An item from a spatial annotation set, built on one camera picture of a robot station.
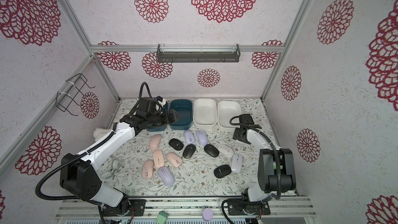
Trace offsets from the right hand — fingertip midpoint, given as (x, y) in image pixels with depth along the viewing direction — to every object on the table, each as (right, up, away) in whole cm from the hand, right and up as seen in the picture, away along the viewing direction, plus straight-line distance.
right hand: (240, 134), depth 93 cm
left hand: (-37, +10, -11) cm, 40 cm away
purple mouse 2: (-22, -3, +4) cm, 23 cm away
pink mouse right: (-38, -14, -7) cm, 41 cm away
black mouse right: (-18, -9, -1) cm, 20 cm away
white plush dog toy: (-84, +1, -1) cm, 84 cm away
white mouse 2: (-3, -16, -5) cm, 17 cm away
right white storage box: (-4, +15, +24) cm, 28 cm away
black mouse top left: (-38, -6, 0) cm, 39 cm away
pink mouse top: (-52, -5, +2) cm, 53 cm away
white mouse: (-9, -9, -2) cm, 13 cm away
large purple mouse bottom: (-42, -21, -12) cm, 48 cm away
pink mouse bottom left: (-53, -18, -9) cm, 56 cm away
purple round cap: (-21, -30, -28) cm, 46 cm away
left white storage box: (-20, +13, +22) cm, 33 cm away
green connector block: (-42, -35, -23) cm, 59 cm away
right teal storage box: (-35, +16, +18) cm, 42 cm away
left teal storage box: (-50, +3, +7) cm, 51 cm away
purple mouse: (-31, -2, +2) cm, 31 cm away
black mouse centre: (-31, -10, -1) cm, 33 cm away
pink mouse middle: (-48, -13, -5) cm, 50 cm away
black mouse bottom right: (-13, -19, -10) cm, 24 cm away
